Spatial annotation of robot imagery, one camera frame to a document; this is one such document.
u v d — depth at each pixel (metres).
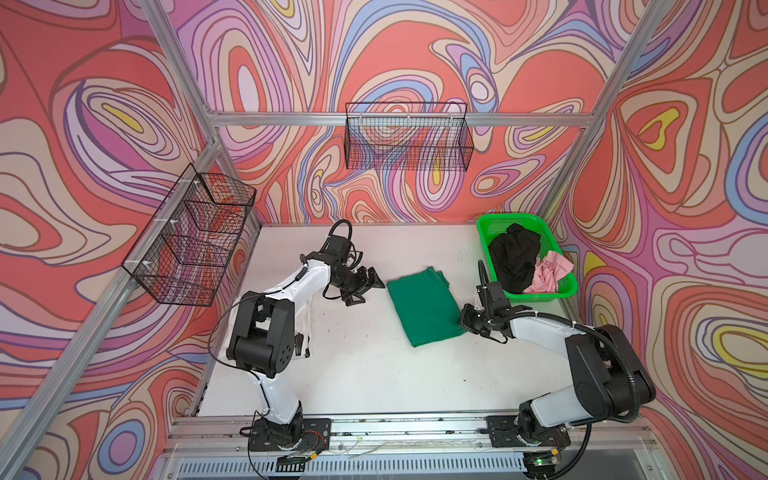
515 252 1.00
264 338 0.49
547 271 1.00
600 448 0.75
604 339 0.45
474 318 0.83
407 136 0.96
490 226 1.11
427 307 0.94
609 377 0.44
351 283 0.79
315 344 0.89
